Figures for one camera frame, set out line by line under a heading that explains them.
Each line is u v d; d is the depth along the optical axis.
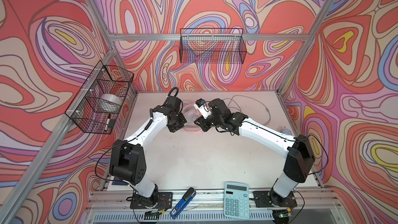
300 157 0.44
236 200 0.72
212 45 0.96
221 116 0.60
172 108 0.68
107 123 0.72
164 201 0.72
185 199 0.70
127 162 0.45
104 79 0.74
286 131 0.89
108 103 0.70
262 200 0.73
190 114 0.96
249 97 1.18
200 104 0.69
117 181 0.47
